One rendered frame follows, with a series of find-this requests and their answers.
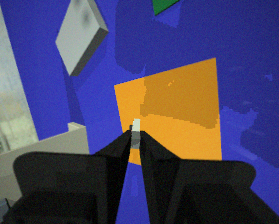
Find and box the orange square mat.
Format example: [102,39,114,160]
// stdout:
[114,58,222,160]

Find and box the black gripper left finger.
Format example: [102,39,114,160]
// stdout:
[12,130,132,224]

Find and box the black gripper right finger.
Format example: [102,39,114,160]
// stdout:
[139,130,256,224]

